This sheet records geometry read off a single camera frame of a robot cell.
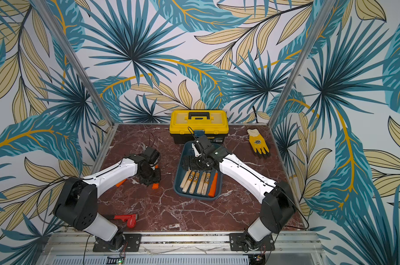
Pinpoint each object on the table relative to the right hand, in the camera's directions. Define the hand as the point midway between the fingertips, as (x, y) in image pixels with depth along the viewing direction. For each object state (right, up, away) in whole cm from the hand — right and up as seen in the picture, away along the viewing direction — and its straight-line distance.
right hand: (190, 164), depth 80 cm
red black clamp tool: (-28, -26, -2) cm, 38 cm away
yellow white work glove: (+42, +11, +28) cm, 52 cm away
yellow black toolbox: (+13, +22, +17) cm, 31 cm away
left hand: (-18, -11, +6) cm, 21 cm away
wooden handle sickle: (-3, -9, +12) cm, 15 cm away
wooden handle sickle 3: (+1, -14, +7) cm, 15 cm away
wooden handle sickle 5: (+8, -12, +9) cm, 17 cm away
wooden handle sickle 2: (0, -8, +11) cm, 14 cm away
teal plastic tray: (-3, +6, +22) cm, 23 cm away
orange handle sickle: (+12, -13, +8) cm, 20 cm away
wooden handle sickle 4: (+5, -11, +10) cm, 16 cm away
